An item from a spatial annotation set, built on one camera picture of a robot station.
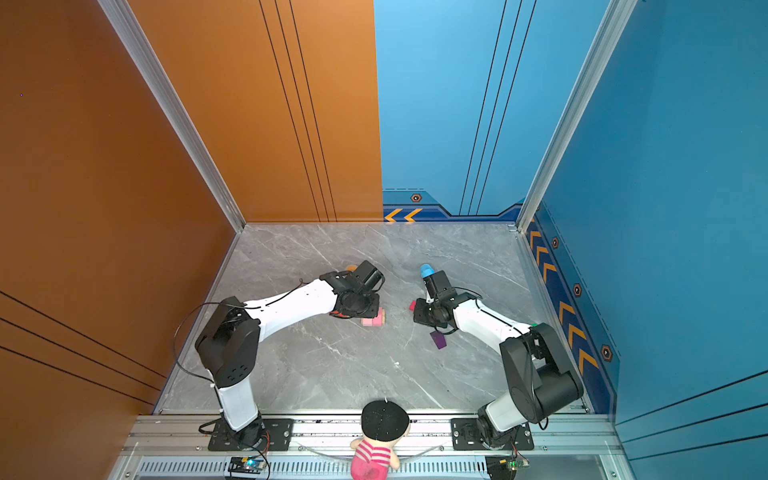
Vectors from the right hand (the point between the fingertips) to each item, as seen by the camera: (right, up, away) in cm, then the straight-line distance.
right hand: (414, 315), depth 90 cm
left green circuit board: (-41, -31, -20) cm, 55 cm away
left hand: (-12, +2, -1) cm, 12 cm away
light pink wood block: (-14, -2, 0) cm, 14 cm away
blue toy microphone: (+5, +13, +12) cm, 18 cm away
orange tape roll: (-21, +14, +15) cm, 29 cm away
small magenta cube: (0, +2, +6) cm, 7 cm away
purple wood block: (+7, -7, -1) cm, 10 cm away
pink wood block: (-11, -2, +1) cm, 11 cm away
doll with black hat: (-9, -20, -22) cm, 31 cm away
